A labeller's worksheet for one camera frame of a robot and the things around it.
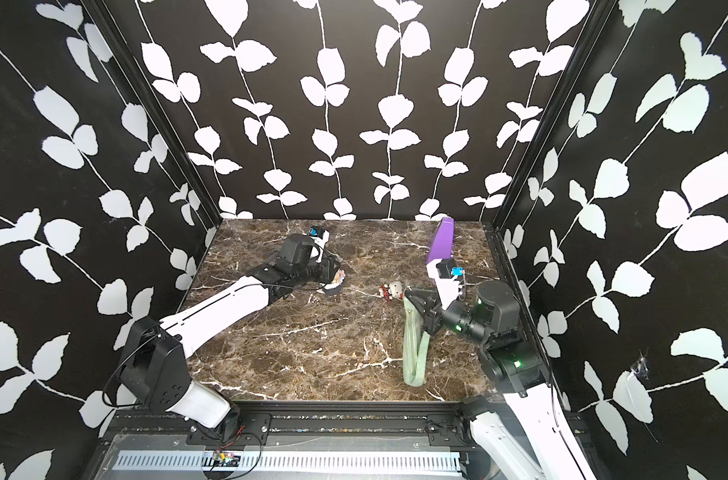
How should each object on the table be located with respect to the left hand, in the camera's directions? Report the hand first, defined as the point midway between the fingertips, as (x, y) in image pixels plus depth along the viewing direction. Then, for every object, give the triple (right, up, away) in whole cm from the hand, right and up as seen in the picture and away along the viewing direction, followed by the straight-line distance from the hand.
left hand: (335, 258), depth 85 cm
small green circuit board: (-25, -48, -14) cm, 56 cm away
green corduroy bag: (+21, -20, -15) cm, 33 cm away
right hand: (+18, -6, -21) cm, 28 cm away
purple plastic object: (+36, +3, +23) cm, 43 cm away
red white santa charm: (+17, -11, +13) cm, 24 cm away
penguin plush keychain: (-1, -9, +6) cm, 11 cm away
